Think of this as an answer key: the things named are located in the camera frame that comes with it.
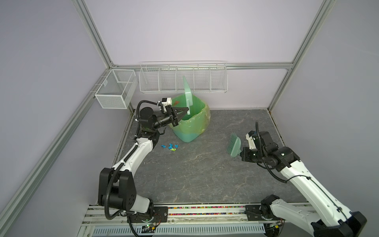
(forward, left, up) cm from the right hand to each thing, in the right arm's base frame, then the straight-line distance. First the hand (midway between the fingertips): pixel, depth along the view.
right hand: (241, 154), depth 75 cm
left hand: (+12, +26, +20) cm, 35 cm away
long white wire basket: (+60, +19, +8) cm, 63 cm away
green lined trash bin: (+16, +26, +3) cm, 31 cm away
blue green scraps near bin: (+15, +41, -17) cm, 47 cm away
